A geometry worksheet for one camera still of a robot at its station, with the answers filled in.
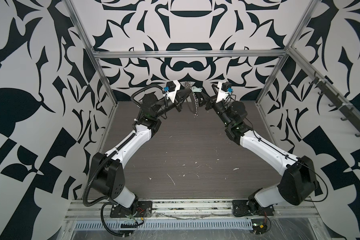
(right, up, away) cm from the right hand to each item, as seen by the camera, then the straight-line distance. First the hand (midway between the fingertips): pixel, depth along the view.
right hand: (206, 86), depth 68 cm
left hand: (-7, 0, -3) cm, 7 cm away
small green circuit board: (+25, -65, +3) cm, 70 cm away
